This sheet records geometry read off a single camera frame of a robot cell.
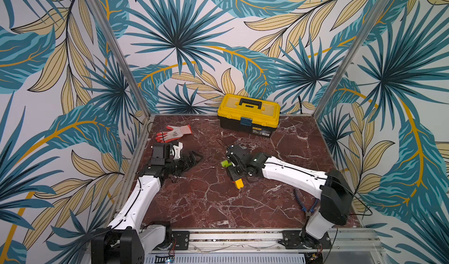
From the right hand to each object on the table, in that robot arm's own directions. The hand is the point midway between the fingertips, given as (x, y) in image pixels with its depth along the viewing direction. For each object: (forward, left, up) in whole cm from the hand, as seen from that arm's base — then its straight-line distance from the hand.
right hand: (232, 171), depth 83 cm
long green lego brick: (+2, +4, +4) cm, 6 cm away
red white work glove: (+32, +35, -9) cm, 48 cm away
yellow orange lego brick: (-5, -3, -2) cm, 6 cm away
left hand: (+1, +16, +6) cm, 17 cm away
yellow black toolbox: (+31, -10, +7) cm, 33 cm away
